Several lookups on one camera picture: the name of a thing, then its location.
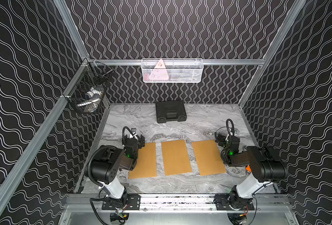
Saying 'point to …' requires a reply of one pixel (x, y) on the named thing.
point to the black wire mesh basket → (93, 74)
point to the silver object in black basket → (91, 105)
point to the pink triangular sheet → (159, 72)
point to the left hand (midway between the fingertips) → (133, 133)
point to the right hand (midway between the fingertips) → (227, 135)
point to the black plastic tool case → (170, 110)
